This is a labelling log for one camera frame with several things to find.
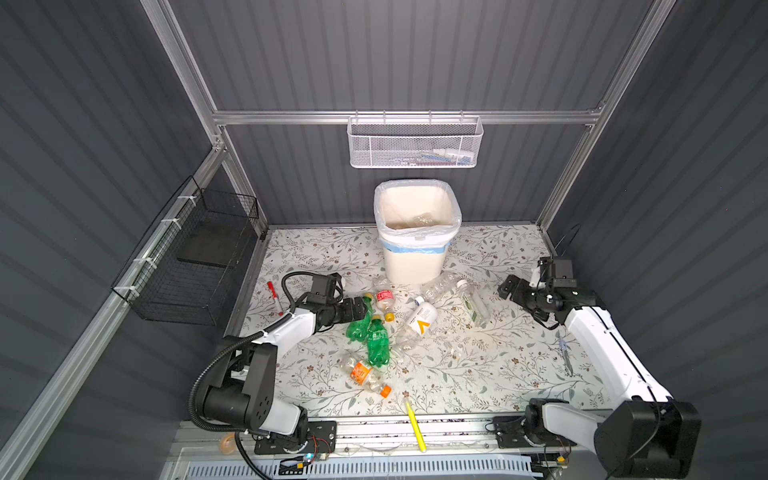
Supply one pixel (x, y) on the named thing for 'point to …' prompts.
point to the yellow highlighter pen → (420, 437)
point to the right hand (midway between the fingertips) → (517, 295)
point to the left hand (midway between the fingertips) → (355, 310)
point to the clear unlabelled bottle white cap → (441, 286)
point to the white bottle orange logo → (422, 316)
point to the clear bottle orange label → (360, 373)
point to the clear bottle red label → (385, 295)
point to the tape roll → (227, 443)
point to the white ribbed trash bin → (416, 220)
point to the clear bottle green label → (475, 302)
